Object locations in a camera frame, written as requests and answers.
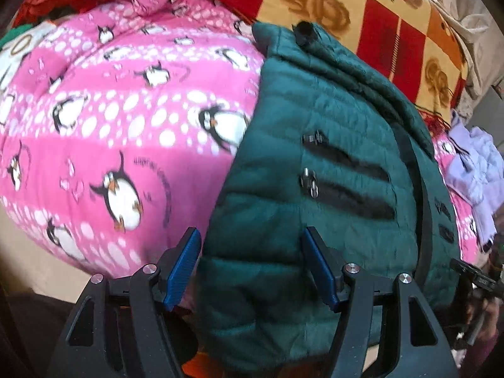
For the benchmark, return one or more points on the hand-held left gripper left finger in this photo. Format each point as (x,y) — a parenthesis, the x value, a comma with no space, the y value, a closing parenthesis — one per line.
(183,271)

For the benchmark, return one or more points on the white crumpled cloth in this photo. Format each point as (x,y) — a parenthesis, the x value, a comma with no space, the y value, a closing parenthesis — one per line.
(468,35)

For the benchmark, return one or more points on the green quilted puffer jacket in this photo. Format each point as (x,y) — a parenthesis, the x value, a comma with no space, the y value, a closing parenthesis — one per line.
(315,106)

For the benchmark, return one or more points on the pink penguin print blanket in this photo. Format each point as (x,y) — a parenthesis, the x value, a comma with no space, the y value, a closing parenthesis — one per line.
(118,126)

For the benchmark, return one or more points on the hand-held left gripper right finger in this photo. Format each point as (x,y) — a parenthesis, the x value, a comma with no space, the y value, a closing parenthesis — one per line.
(321,271)

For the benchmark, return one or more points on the lavender garment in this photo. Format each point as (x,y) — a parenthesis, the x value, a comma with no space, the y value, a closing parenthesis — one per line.
(476,157)

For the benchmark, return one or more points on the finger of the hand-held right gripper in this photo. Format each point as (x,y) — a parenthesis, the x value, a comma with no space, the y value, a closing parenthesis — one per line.
(474,276)

